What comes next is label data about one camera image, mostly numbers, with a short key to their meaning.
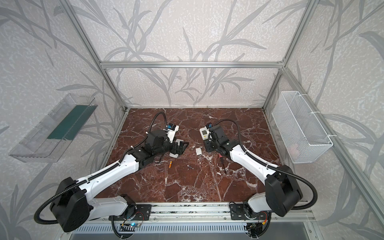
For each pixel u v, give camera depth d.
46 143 0.64
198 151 0.96
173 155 0.93
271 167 0.45
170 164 0.90
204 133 0.85
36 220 0.39
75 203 0.39
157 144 0.62
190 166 0.89
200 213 0.75
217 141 0.64
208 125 0.76
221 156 0.92
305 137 0.61
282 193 0.41
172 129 0.69
